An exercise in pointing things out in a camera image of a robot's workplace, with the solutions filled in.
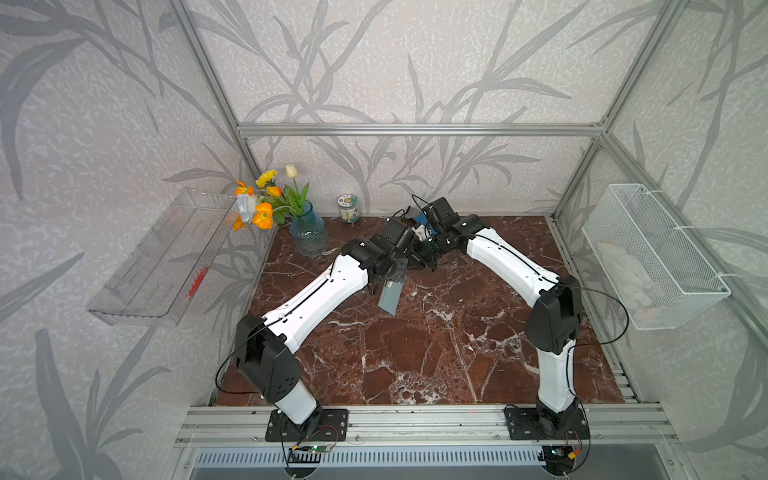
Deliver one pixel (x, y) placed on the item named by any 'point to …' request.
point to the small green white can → (349, 208)
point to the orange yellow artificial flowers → (268, 200)
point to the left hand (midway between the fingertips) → (396, 269)
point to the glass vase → (309, 233)
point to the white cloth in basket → (632, 280)
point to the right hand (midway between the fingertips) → (393, 264)
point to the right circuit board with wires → (560, 459)
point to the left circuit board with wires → (323, 440)
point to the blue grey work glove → (421, 218)
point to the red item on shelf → (197, 282)
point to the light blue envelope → (390, 296)
